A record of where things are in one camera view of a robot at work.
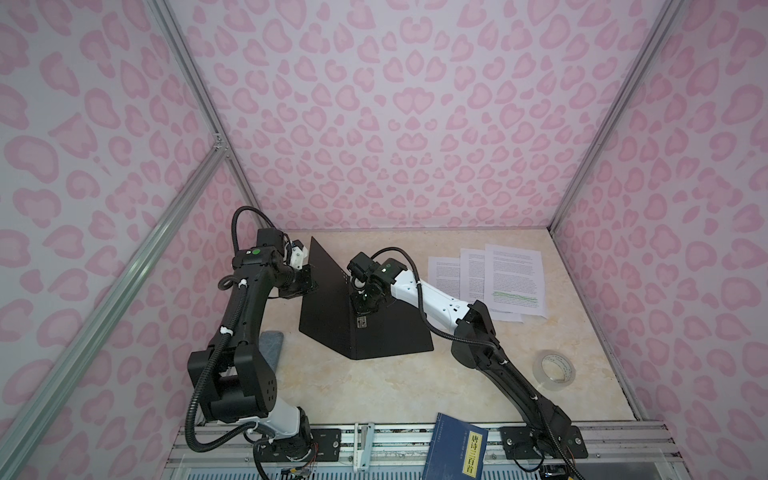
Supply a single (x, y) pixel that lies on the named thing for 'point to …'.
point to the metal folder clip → (361, 322)
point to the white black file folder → (327, 316)
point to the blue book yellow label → (457, 451)
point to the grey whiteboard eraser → (270, 345)
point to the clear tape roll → (553, 370)
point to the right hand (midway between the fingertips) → (359, 310)
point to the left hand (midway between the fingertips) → (316, 281)
